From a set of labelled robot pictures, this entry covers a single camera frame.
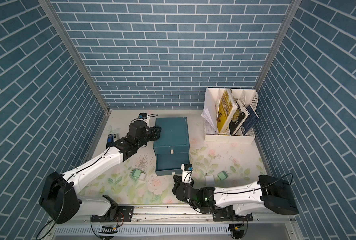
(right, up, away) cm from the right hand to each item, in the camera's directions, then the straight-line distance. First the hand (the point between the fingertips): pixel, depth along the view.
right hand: (172, 180), depth 75 cm
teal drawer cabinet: (0, +15, +2) cm, 15 cm away
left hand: (-6, +26, +6) cm, 27 cm away
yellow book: (+33, +39, +16) cm, 54 cm away
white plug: (-18, -1, +9) cm, 20 cm away
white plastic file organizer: (+46, +46, +18) cm, 67 cm away
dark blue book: (+50, +32, +21) cm, 63 cm away
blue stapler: (-44, +19, +25) cm, 54 cm away
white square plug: (+20, -4, +9) cm, 22 cm away
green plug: (-22, 0, +9) cm, 24 cm away
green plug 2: (+28, -1, +11) cm, 30 cm away
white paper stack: (+25, +25, +30) cm, 46 cm away
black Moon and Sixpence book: (+42, +34, +18) cm, 57 cm away
